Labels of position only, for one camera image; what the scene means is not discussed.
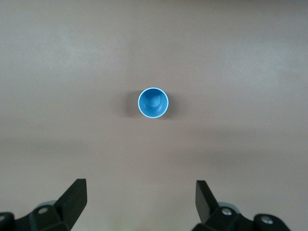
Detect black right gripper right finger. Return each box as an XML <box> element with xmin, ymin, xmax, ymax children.
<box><xmin>195</xmin><ymin>180</ymin><xmax>289</xmax><ymax>231</ymax></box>

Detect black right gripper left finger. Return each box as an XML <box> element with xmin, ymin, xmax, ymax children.
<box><xmin>0</xmin><ymin>178</ymin><xmax>87</xmax><ymax>231</ymax></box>

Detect blue plastic cup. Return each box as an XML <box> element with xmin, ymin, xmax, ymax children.
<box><xmin>138</xmin><ymin>87</ymin><xmax>169</xmax><ymax>119</ymax></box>

